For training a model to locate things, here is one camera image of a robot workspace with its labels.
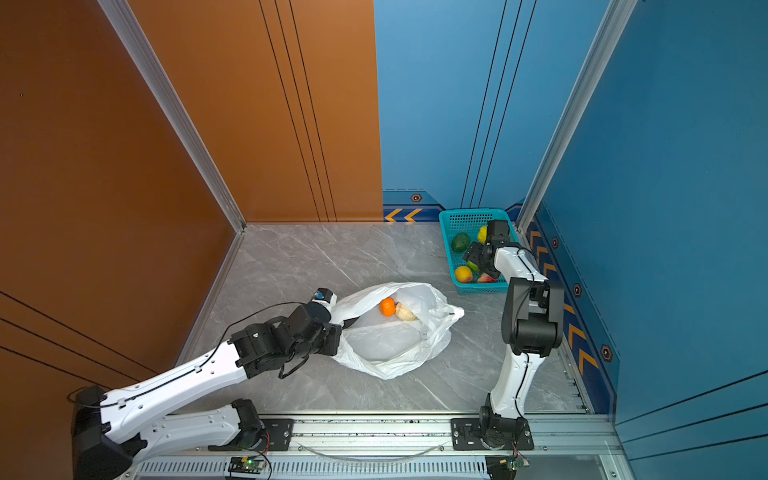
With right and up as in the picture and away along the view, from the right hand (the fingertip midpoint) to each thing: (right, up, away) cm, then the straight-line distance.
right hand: (478, 259), depth 100 cm
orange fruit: (-31, -14, -10) cm, 35 cm away
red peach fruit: (+2, -6, -1) cm, 7 cm away
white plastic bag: (-32, -26, -12) cm, 43 cm away
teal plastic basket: (-3, +11, +5) cm, 13 cm away
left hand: (-41, -17, -25) cm, 51 cm away
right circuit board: (-2, -49, -30) cm, 57 cm away
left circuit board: (-64, -48, -30) cm, 86 cm away
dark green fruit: (-4, +6, +8) cm, 11 cm away
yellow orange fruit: (-6, -5, -2) cm, 8 cm away
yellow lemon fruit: (+5, +9, +11) cm, 15 cm away
